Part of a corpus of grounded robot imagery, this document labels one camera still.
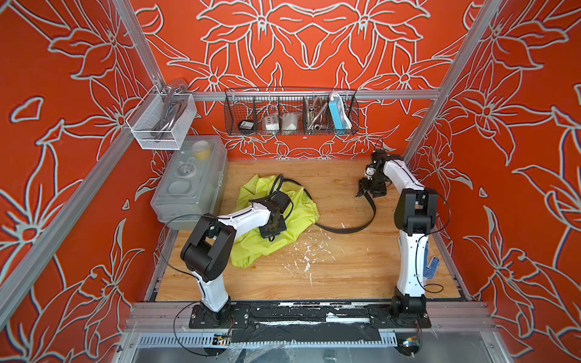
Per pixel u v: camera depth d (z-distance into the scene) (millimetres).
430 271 816
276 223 746
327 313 743
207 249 475
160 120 831
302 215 938
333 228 946
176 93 858
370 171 966
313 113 831
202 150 1000
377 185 893
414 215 613
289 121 941
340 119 879
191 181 902
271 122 924
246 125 963
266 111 1007
